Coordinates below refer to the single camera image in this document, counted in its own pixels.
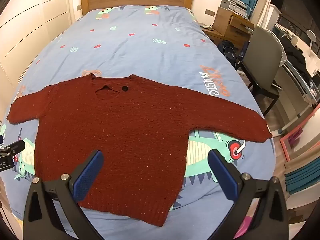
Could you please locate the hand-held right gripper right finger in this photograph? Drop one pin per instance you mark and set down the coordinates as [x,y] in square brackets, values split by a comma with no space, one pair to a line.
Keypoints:
[223,175]

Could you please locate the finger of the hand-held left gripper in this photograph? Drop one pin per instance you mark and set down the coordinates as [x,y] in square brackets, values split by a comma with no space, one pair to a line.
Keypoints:
[13,148]

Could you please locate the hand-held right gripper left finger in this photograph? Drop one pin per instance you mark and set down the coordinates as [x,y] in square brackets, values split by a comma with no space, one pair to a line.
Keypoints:
[87,177]

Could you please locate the dark red knit sweater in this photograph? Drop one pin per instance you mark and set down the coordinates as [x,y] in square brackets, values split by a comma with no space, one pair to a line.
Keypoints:
[120,135]

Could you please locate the pink plastic stool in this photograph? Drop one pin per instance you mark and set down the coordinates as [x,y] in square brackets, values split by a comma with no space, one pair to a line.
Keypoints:
[246,224]

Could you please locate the folded teal cloths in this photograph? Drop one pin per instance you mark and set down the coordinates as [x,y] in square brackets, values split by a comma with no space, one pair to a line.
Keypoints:
[305,177]

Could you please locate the white desk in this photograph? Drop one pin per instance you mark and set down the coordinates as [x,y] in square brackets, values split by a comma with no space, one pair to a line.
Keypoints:
[298,85]

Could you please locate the white wardrobe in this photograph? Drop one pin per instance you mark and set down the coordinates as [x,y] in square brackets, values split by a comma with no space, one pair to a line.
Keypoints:
[30,25]

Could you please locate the black backpack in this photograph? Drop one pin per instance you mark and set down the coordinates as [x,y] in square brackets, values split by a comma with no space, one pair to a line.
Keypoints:
[227,50]

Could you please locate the grey chair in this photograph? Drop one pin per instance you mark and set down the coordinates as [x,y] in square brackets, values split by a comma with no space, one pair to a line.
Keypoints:
[260,55]

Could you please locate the blue printed bed sheet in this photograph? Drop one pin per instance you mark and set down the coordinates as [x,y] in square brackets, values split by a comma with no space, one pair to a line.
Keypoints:
[140,50]

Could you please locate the black jacket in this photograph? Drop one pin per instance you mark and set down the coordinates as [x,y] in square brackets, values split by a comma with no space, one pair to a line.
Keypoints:
[293,51]

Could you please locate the wooden bedside cabinet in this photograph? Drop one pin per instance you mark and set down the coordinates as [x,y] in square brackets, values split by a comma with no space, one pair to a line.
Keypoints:
[225,22]

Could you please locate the white desk lamp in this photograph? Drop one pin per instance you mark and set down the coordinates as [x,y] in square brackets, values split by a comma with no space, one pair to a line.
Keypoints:
[311,36]

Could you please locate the white printer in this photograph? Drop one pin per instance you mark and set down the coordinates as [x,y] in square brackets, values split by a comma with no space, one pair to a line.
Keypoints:
[242,7]

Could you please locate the pink wooden frame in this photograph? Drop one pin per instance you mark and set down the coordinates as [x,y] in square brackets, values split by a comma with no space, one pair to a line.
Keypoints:
[286,146]

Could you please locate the wall switch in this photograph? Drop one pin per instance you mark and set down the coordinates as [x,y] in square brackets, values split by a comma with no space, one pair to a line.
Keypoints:
[79,7]

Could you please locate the wall socket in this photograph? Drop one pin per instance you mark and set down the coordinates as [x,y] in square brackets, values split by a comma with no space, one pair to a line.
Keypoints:
[210,12]

